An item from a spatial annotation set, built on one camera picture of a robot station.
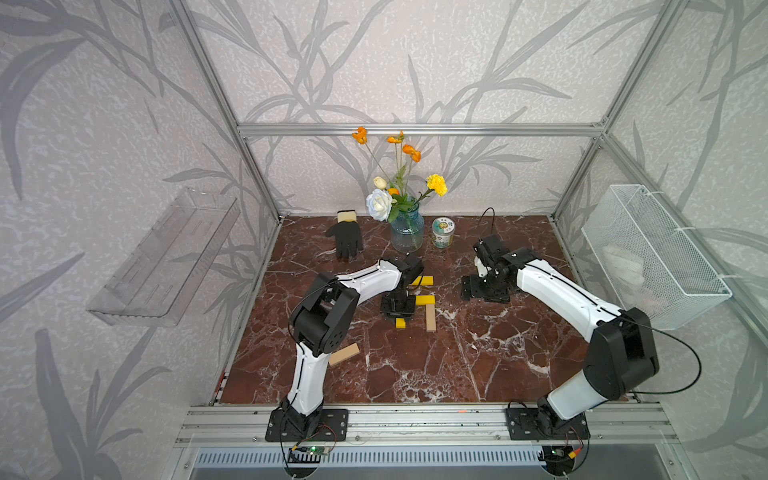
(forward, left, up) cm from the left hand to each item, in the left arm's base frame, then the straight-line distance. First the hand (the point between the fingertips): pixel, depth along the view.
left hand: (406, 320), depth 92 cm
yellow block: (+16, -7, -1) cm, 17 cm away
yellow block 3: (-2, +2, +2) cm, 3 cm away
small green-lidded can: (+30, -13, +8) cm, 34 cm away
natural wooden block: (0, -7, +1) cm, 7 cm away
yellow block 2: (+7, -6, 0) cm, 9 cm away
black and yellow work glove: (+36, +23, 0) cm, 43 cm away
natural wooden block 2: (-10, +18, 0) cm, 21 cm away
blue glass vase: (+29, 0, +11) cm, 31 cm away
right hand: (+4, -19, +10) cm, 22 cm away
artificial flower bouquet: (+19, +6, +33) cm, 38 cm away
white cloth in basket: (+3, -57, +24) cm, 62 cm away
